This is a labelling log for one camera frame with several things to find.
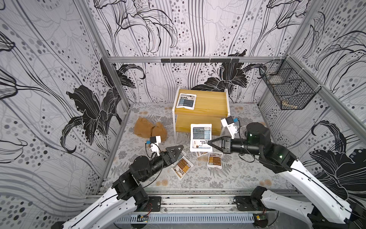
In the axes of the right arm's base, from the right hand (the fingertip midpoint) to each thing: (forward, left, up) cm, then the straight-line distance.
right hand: (210, 143), depth 59 cm
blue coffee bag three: (+10, +14, -32) cm, 37 cm away
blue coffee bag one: (+26, +10, 0) cm, 28 cm away
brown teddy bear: (+24, +40, -23) cm, 52 cm away
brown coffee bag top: (+9, -1, -33) cm, 34 cm away
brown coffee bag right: (+6, -6, -31) cm, 32 cm away
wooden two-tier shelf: (+22, -3, -1) cm, 22 cm away
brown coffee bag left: (+1, +14, -31) cm, 34 cm away
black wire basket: (+43, -57, -5) cm, 71 cm away
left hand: (-1, +12, -7) cm, 14 cm away
